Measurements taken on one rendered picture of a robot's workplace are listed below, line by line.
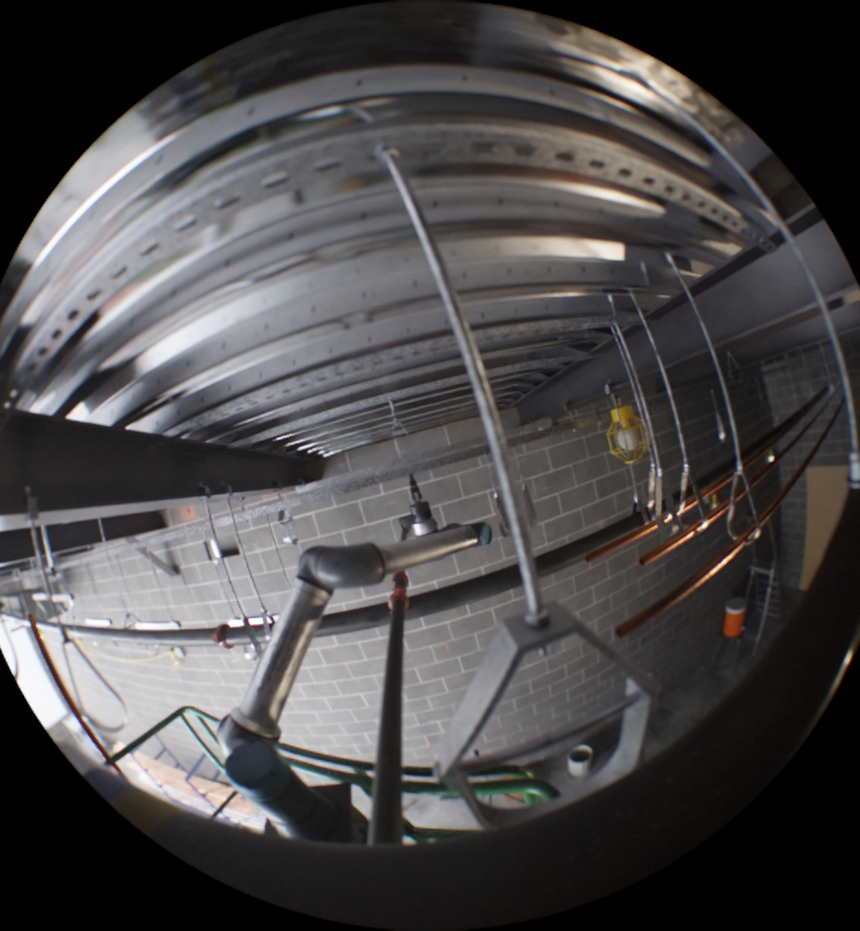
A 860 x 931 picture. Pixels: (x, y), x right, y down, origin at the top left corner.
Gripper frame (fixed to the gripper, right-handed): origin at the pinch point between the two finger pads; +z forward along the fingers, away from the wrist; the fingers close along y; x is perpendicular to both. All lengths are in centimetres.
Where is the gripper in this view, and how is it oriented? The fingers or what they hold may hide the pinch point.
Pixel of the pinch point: (410, 476)
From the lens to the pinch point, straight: 113.6
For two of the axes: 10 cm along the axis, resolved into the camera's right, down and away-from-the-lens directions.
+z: -2.7, -9.6, 0.1
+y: 0.7, -0.3, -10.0
